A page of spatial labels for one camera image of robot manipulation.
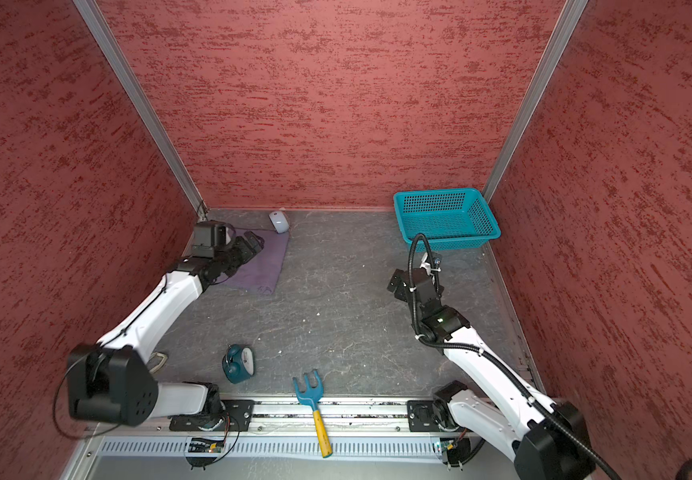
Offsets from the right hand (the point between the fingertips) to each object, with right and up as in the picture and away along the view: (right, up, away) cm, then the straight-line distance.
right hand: (406, 282), depth 82 cm
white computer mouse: (-43, +18, +27) cm, 54 cm away
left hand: (-44, +8, +4) cm, 45 cm away
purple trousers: (-47, 0, +18) cm, 51 cm away
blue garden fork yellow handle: (-26, -29, -6) cm, 39 cm away
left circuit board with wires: (-52, -41, -9) cm, 67 cm away
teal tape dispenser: (-45, -20, -6) cm, 50 cm away
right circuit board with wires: (+10, -40, -10) cm, 43 cm away
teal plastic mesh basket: (+25, +20, +36) cm, 48 cm away
